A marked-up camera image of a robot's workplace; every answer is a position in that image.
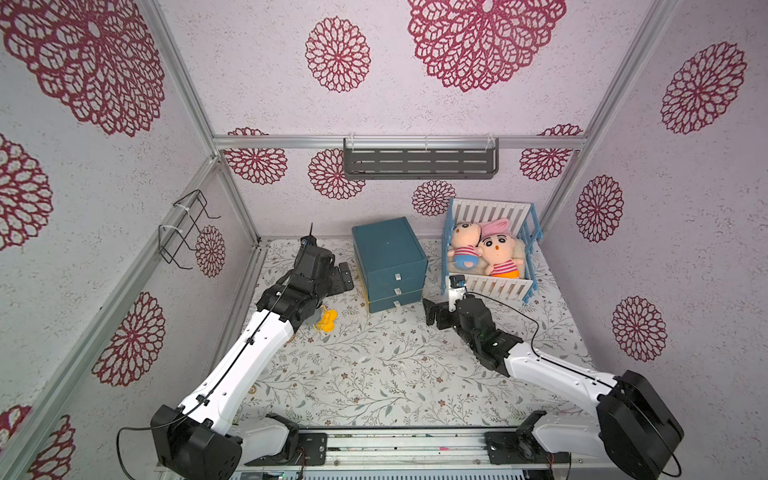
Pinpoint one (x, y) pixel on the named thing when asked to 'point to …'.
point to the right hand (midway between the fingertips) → (443, 299)
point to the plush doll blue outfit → (465, 237)
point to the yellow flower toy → (327, 320)
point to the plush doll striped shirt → (498, 251)
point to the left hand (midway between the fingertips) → (332, 276)
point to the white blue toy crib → (522, 218)
